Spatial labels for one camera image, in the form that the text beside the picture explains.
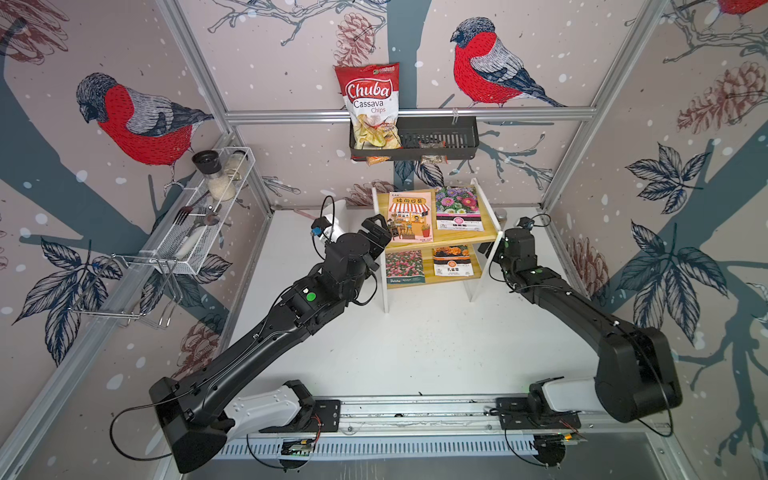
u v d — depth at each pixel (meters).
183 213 0.71
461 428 0.73
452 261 0.85
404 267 0.84
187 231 0.72
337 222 0.61
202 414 0.38
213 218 0.71
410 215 0.74
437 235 0.69
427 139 1.07
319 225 0.59
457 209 0.76
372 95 0.81
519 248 0.65
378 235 0.59
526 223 0.76
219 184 0.78
